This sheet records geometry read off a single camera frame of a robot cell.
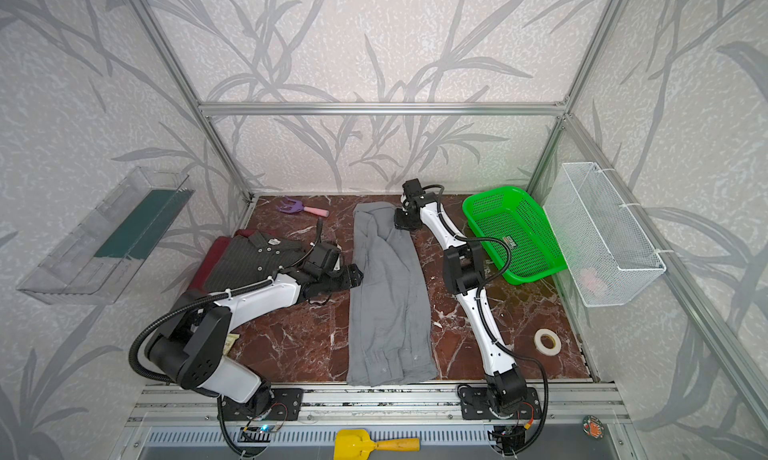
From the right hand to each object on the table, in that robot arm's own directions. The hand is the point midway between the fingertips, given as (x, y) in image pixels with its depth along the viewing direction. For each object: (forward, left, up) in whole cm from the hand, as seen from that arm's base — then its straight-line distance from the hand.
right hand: (399, 216), depth 110 cm
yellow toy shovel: (-68, +9, 0) cm, 69 cm away
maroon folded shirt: (-19, +63, +1) cm, 65 cm away
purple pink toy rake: (+7, +40, -2) cm, 41 cm away
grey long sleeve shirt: (-43, +2, 0) cm, 43 cm away
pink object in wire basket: (-36, -48, +18) cm, 63 cm away
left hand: (-25, +12, +4) cm, 28 cm away
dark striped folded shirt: (-21, +48, +4) cm, 52 cm away
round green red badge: (-64, -47, -2) cm, 80 cm away
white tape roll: (-47, -41, -2) cm, 62 cm away
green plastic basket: (+2, -45, -2) cm, 45 cm away
